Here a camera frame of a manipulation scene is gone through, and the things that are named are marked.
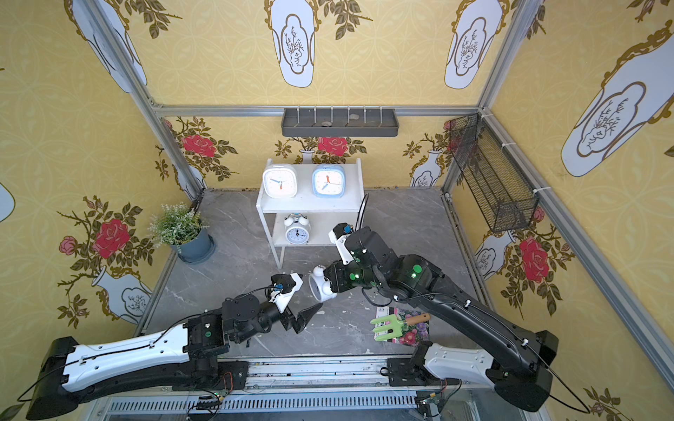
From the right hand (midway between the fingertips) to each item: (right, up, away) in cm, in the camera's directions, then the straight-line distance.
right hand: (323, 280), depth 64 cm
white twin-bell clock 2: (-1, -2, +2) cm, 3 cm away
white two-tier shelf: (-2, +16, +30) cm, 34 cm away
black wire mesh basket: (+56, +21, +19) cm, 63 cm away
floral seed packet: (+27, -22, +18) cm, 39 cm away
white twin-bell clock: (-9, +12, +14) cm, 20 cm away
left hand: (-3, -4, +4) cm, 7 cm away
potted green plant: (-47, +12, +20) cm, 53 cm away
